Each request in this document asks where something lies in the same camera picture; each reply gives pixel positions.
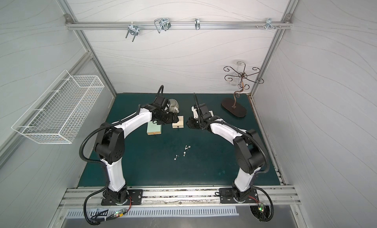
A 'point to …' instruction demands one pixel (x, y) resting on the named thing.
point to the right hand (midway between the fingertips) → (187, 122)
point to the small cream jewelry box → (180, 124)
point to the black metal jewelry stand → (228, 104)
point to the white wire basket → (56, 117)
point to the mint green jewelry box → (153, 128)
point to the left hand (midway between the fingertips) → (174, 120)
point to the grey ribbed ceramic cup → (174, 107)
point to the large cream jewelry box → (195, 113)
